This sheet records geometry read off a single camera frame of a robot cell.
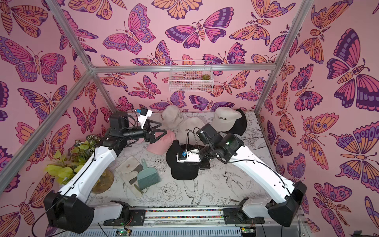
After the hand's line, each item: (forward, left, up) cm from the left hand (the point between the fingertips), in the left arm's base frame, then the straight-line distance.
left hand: (164, 128), depth 71 cm
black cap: (+23, -48, -24) cm, 58 cm away
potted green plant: (-16, +44, -8) cm, 48 cm away
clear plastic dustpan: (-8, +25, -31) cm, 41 cm away
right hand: (-13, -13, -7) cm, 19 cm away
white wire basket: (+41, -12, +3) cm, 43 cm away
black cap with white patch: (-8, -9, -32) cm, 34 cm away
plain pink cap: (+8, +9, -31) cm, 33 cm away
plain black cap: (-3, -4, -13) cm, 14 cm away
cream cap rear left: (+31, +3, -24) cm, 40 cm away
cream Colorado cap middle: (+20, -9, -29) cm, 36 cm away
